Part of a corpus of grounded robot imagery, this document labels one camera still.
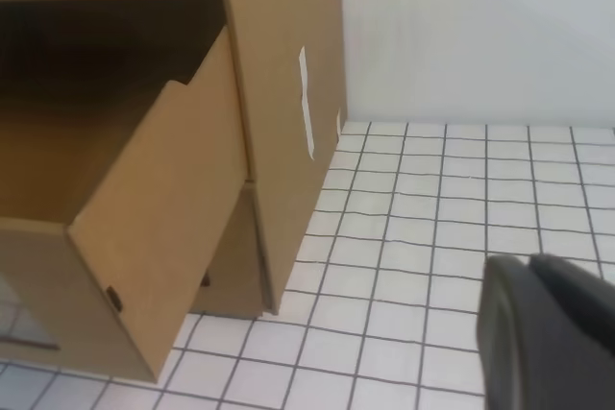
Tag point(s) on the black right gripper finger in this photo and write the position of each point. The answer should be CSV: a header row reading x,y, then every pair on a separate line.
x,y
545,335

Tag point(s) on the brown cardboard drawer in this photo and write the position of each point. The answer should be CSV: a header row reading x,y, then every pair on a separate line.
x,y
111,212
232,284

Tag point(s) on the brown cardboard shoebox shell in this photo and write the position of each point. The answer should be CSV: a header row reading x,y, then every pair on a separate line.
x,y
55,48

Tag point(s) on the white tape strip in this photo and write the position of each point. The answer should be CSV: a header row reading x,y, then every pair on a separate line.
x,y
304,101

